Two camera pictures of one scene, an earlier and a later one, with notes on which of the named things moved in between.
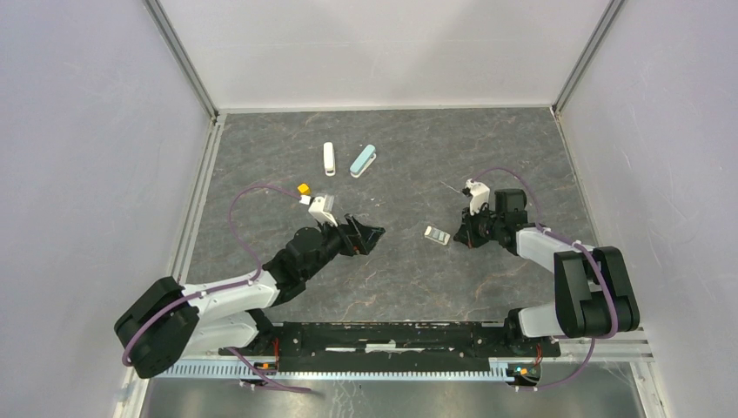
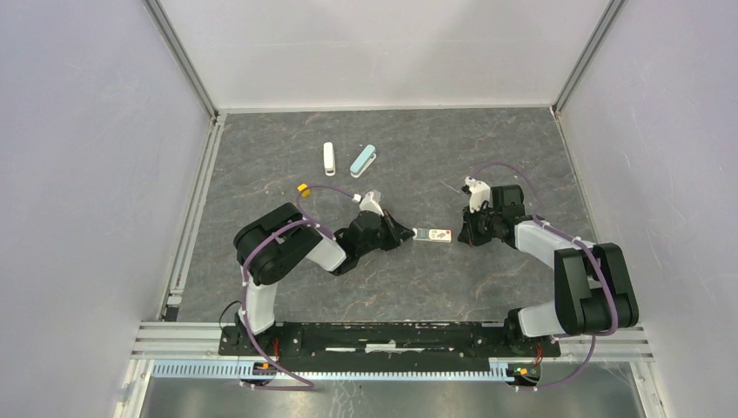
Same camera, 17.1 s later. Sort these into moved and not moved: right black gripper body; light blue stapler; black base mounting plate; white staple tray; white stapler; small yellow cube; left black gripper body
Moved: white staple tray; left black gripper body
Not moved: right black gripper body; small yellow cube; light blue stapler; white stapler; black base mounting plate
